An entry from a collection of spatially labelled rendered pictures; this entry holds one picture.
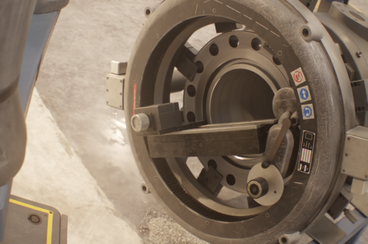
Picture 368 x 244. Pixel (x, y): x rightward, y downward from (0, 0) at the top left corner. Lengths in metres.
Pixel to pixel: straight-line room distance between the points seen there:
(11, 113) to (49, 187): 1.45
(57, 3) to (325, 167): 0.70
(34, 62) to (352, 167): 0.77
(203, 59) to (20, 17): 1.16
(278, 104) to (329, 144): 0.19
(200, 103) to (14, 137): 1.13
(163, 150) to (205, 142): 0.16
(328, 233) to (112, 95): 0.86
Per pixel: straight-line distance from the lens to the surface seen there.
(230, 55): 1.49
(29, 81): 0.69
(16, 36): 0.45
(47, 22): 0.87
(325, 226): 1.83
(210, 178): 1.61
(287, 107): 1.30
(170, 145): 1.49
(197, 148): 1.42
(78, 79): 2.64
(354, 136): 1.19
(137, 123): 1.44
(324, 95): 1.19
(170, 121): 1.45
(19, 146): 0.52
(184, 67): 1.60
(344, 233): 1.86
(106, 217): 1.89
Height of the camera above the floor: 1.28
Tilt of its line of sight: 29 degrees down
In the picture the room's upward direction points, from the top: 20 degrees clockwise
